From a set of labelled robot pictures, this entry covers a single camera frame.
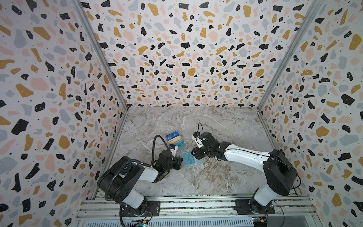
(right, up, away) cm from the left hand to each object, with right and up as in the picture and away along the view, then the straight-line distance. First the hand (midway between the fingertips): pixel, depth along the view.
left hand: (185, 157), depth 89 cm
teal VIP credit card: (-4, +7, +6) cm, 10 cm away
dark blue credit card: (-9, +13, +8) cm, 18 cm away
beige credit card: (-9, +10, +6) cm, 14 cm away
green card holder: (+1, -2, +2) cm, 3 cm away
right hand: (+5, +6, -4) cm, 9 cm away
